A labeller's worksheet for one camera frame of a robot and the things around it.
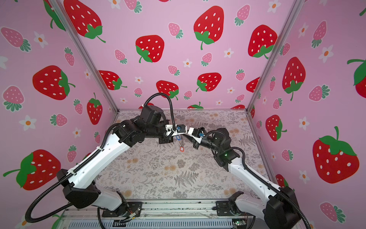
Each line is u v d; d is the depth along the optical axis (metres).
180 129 0.54
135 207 0.75
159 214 0.73
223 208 0.73
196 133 0.54
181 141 0.72
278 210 0.39
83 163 0.40
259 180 0.45
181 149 0.74
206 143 0.61
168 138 0.54
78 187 0.40
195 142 0.61
